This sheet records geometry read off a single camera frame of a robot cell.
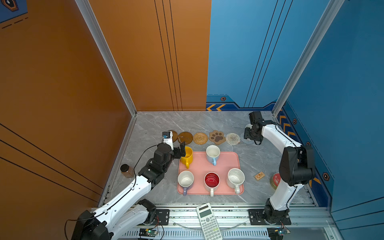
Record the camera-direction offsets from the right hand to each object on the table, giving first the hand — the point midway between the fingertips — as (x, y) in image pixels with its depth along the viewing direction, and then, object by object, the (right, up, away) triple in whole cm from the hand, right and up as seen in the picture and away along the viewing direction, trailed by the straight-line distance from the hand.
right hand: (248, 136), depth 95 cm
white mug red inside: (-25, -24, -12) cm, 37 cm away
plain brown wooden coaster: (-49, -1, +12) cm, 51 cm away
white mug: (-11, -23, -10) cm, 28 cm away
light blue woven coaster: (+1, -4, +7) cm, 8 cm away
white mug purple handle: (-40, -24, -11) cm, 48 cm away
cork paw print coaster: (-19, -2, +10) cm, 22 cm away
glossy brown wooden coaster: (-41, -2, +11) cm, 42 cm away
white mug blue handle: (-23, -11, -2) cm, 26 cm away
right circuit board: (+4, -44, -25) cm, 51 cm away
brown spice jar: (-72, -18, -14) cm, 75 cm away
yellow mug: (-38, -12, -10) cm, 41 cm away
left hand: (-44, -1, -16) cm, 47 cm away
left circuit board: (-57, -45, -24) cm, 76 cm away
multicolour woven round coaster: (-9, -3, +8) cm, 12 cm away
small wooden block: (+3, -23, -9) cm, 25 cm away
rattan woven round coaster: (-31, -2, +10) cm, 32 cm away
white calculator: (-28, -40, -24) cm, 54 cm away
